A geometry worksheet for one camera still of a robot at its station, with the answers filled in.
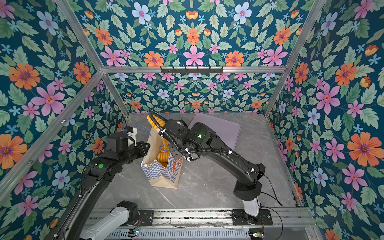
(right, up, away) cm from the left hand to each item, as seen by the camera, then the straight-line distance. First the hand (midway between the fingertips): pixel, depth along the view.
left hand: (151, 141), depth 70 cm
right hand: (+13, -1, -6) cm, 14 cm away
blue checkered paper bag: (+1, -17, +6) cm, 18 cm away
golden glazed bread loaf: (+1, -2, +18) cm, 18 cm away
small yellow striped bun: (+5, +9, -1) cm, 10 cm away
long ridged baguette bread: (+1, -11, +17) cm, 20 cm away
